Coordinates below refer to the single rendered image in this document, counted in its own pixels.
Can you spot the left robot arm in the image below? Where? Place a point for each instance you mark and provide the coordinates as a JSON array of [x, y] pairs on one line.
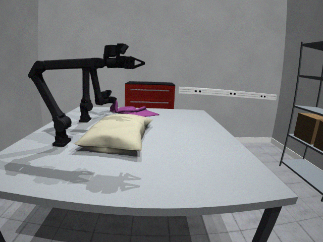
[[101, 98]]

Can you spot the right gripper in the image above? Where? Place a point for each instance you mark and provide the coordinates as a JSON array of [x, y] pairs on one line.
[[129, 64]]

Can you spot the magenta pillowcase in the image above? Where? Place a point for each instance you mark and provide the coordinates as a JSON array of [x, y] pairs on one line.
[[132, 110]]

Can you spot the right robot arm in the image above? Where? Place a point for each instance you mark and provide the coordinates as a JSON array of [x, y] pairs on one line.
[[64, 122]]

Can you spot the cream pillow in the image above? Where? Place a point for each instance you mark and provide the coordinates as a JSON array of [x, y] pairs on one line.
[[116, 133]]

